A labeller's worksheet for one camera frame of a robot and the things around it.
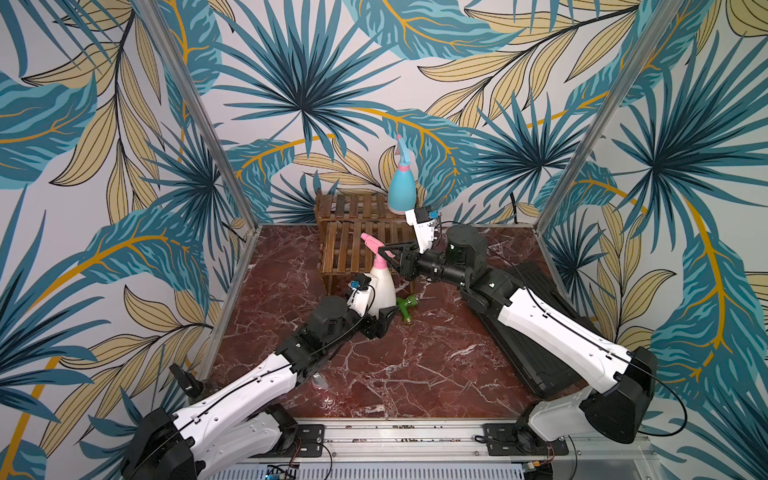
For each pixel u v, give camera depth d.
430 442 0.75
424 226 0.59
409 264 0.58
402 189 0.80
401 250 0.60
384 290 0.68
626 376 0.41
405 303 0.96
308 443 0.73
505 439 0.73
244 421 0.47
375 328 0.66
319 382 0.68
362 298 0.64
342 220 0.85
